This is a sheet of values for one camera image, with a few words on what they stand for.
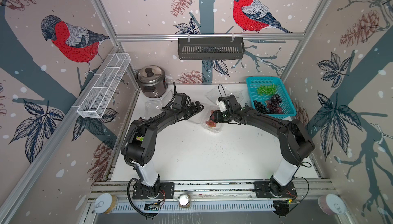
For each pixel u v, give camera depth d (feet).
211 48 3.40
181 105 2.46
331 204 2.16
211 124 3.12
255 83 3.74
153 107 3.58
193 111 2.74
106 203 2.19
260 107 3.38
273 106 3.30
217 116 2.61
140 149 1.56
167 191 2.40
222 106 2.69
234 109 2.34
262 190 2.40
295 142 1.56
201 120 3.12
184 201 2.05
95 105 2.34
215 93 3.99
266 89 3.70
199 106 2.80
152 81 3.30
